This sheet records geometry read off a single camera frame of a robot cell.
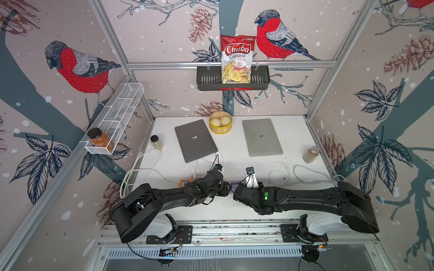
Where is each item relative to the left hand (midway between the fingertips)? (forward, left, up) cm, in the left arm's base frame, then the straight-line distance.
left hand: (232, 185), depth 84 cm
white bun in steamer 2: (+46, +3, 0) cm, 46 cm away
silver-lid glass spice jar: (+17, -45, +3) cm, 48 cm away
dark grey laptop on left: (+31, +23, -4) cm, 39 cm away
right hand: (-1, -6, +2) cm, 7 cm away
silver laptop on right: (+33, -20, -3) cm, 39 cm away
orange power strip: (+2, +26, -2) cm, 26 cm away
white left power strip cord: (+7, +46, -4) cm, 47 cm away
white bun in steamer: (+43, +10, +2) cm, 44 cm away
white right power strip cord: (+4, -55, -5) cm, 56 cm away
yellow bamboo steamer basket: (+39, +5, -1) cm, 39 cm away
